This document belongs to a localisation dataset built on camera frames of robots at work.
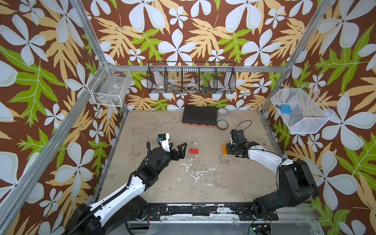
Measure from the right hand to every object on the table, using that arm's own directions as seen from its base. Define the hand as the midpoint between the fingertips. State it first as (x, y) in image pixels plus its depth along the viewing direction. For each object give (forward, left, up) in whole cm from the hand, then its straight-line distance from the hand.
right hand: (228, 147), depth 93 cm
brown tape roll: (+24, -1, -6) cm, 24 cm away
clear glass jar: (+35, -3, -5) cm, 35 cm away
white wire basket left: (+26, +73, +30) cm, 83 cm away
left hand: (-6, +31, +16) cm, 35 cm away
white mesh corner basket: (+9, -39, +22) cm, 46 cm away
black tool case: (+29, +15, -2) cm, 33 cm away
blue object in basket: (+14, -33, +20) cm, 41 cm away
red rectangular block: (+1, +21, -6) cm, 22 cm away
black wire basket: (+39, +25, +27) cm, 53 cm away
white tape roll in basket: (+36, +23, +22) cm, 48 cm away
